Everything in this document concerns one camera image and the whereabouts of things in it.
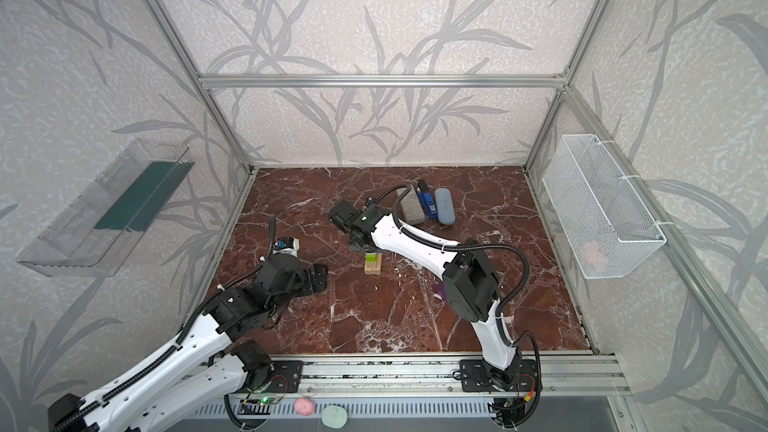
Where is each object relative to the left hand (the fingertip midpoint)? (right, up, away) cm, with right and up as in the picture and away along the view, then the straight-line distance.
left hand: (319, 263), depth 79 cm
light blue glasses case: (+37, +14, +26) cm, 48 cm away
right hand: (+11, +6, +9) cm, 16 cm away
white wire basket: (+65, +12, -18) cm, 68 cm away
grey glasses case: (+25, +13, +26) cm, 39 cm away
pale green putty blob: (+7, -32, -12) cm, 35 cm away
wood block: (+15, -2, +15) cm, 21 cm away
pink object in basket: (+70, +3, -5) cm, 70 cm away
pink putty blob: (0, -31, -11) cm, 32 cm away
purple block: (+33, -10, +9) cm, 36 cm away
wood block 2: (+13, -4, +11) cm, 17 cm away
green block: (+12, -2, +17) cm, 21 cm away
